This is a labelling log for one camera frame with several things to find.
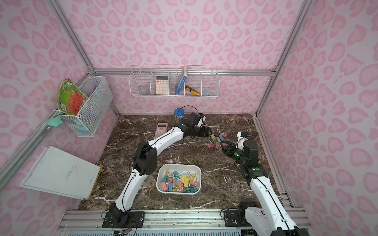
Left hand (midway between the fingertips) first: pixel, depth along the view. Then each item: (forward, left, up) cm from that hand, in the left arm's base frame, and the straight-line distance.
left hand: (207, 128), depth 97 cm
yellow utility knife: (+20, +10, +15) cm, 27 cm away
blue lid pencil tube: (+7, +18, +7) cm, 21 cm away
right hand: (-17, -7, +9) cm, 20 cm away
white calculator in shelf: (+20, +29, +20) cm, 40 cm away
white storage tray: (-30, +16, -8) cm, 35 cm away
